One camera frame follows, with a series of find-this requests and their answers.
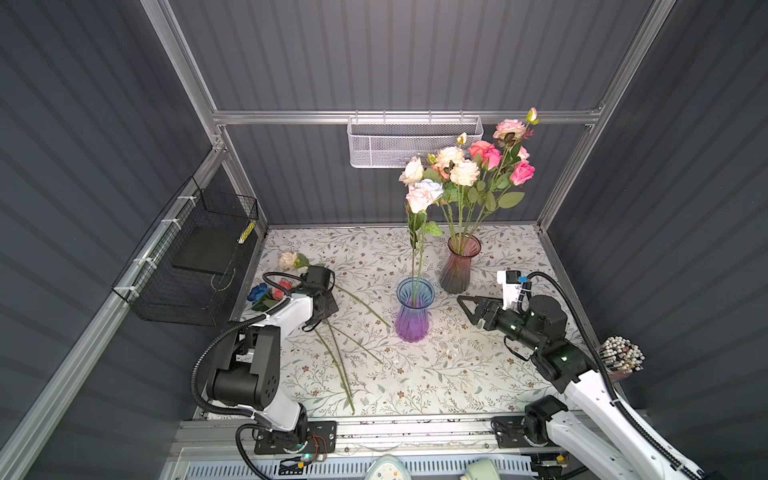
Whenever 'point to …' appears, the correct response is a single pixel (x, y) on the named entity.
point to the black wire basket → (183, 272)
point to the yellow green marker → (246, 232)
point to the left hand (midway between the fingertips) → (326, 308)
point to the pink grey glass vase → (455, 276)
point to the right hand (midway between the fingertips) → (470, 302)
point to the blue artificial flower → (258, 292)
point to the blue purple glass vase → (412, 322)
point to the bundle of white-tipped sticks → (621, 358)
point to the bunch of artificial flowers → (296, 261)
